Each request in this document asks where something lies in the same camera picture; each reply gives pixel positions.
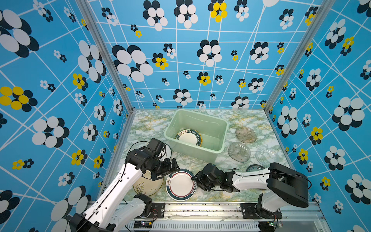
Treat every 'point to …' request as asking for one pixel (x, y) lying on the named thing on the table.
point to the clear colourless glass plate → (265, 155)
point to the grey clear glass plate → (239, 152)
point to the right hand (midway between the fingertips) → (192, 181)
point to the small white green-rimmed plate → (190, 136)
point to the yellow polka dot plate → (201, 141)
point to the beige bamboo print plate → (145, 185)
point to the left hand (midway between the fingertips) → (175, 171)
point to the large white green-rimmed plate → (179, 185)
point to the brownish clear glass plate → (246, 135)
